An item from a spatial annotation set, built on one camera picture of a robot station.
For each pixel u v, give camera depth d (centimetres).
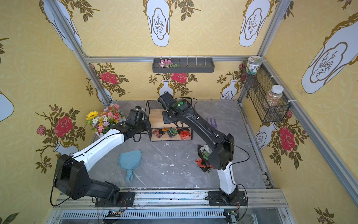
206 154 88
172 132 98
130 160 88
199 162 86
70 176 42
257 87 100
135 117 65
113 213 73
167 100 61
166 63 88
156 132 100
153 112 93
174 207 72
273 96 65
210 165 84
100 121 87
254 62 84
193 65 92
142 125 77
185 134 98
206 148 92
